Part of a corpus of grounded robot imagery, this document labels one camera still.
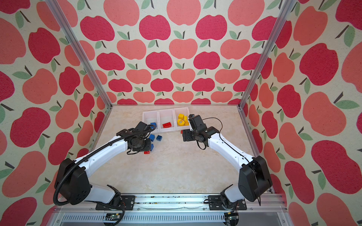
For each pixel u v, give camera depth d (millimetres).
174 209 729
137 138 615
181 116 1112
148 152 845
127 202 747
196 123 640
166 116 1063
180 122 1046
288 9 703
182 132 1042
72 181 407
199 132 625
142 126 676
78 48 852
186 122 1044
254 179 437
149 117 1121
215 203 734
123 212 665
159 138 987
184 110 1112
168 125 1048
